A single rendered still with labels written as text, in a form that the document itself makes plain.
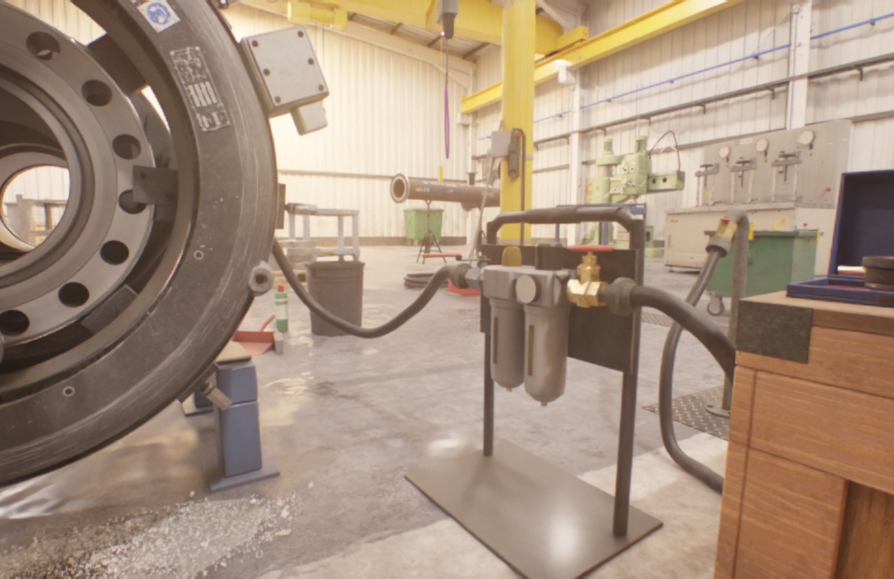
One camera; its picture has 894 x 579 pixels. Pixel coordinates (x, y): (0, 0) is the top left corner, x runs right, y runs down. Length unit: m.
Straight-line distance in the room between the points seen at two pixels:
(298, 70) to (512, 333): 0.57
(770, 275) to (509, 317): 2.56
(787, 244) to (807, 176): 3.42
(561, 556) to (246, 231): 0.69
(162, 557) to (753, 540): 0.83
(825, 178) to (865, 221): 5.90
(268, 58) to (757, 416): 0.72
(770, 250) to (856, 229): 2.65
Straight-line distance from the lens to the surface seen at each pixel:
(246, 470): 1.15
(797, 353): 0.46
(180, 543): 0.98
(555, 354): 0.83
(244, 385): 1.08
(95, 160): 0.81
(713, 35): 13.13
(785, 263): 3.28
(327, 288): 2.40
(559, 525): 0.95
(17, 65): 0.83
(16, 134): 1.47
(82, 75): 0.83
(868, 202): 0.65
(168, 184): 0.80
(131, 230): 0.80
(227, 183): 0.69
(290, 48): 0.78
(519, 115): 4.12
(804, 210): 6.05
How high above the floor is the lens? 0.53
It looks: 7 degrees down
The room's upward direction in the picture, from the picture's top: straight up
